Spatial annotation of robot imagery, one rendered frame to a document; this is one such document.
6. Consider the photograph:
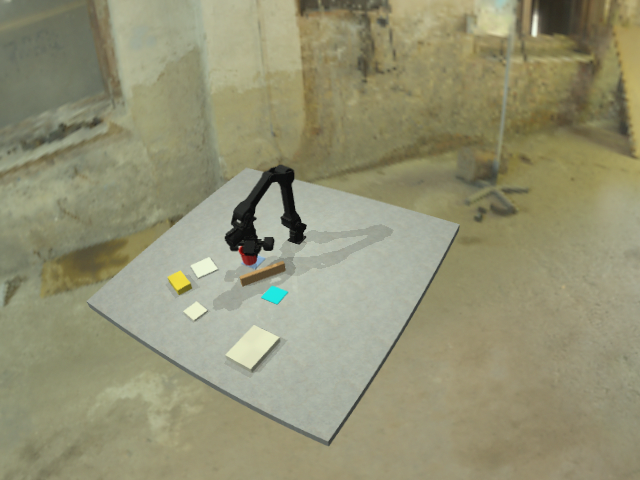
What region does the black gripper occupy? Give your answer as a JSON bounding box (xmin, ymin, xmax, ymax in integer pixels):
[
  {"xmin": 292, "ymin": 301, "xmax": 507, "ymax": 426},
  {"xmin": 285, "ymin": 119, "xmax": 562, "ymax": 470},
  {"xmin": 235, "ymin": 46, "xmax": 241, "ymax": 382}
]
[{"xmin": 229, "ymin": 228, "xmax": 274, "ymax": 252}]

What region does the yellow rectangular block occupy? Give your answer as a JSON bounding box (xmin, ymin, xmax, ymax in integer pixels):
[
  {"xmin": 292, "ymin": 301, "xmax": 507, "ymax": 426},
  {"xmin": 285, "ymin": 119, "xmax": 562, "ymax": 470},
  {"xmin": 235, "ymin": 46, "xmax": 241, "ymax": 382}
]
[{"xmin": 167, "ymin": 270, "xmax": 192, "ymax": 295}]

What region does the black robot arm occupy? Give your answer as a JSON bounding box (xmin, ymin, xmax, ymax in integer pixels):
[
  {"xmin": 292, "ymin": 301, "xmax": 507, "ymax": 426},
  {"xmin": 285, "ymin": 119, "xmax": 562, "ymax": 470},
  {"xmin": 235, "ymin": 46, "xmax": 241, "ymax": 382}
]
[{"xmin": 225, "ymin": 165, "xmax": 307, "ymax": 257}]

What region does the red cup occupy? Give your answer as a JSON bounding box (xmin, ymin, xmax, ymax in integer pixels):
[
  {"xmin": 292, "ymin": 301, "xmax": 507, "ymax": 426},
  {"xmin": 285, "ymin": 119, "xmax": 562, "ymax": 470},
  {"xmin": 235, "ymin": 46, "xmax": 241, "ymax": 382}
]
[{"xmin": 239, "ymin": 246, "xmax": 257, "ymax": 266}]

